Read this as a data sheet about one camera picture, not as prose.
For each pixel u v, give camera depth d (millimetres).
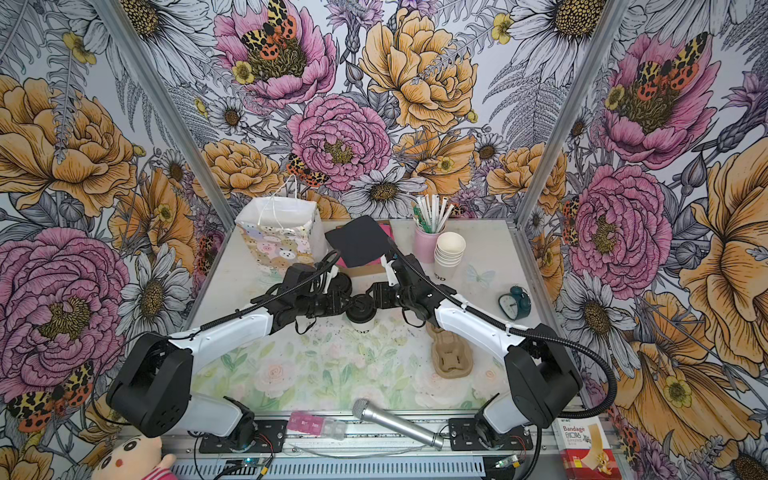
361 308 844
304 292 714
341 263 1018
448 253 914
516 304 904
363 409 745
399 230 1190
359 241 1105
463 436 739
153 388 427
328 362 870
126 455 657
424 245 1002
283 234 866
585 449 701
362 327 883
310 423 746
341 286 975
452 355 853
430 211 1028
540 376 430
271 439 735
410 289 650
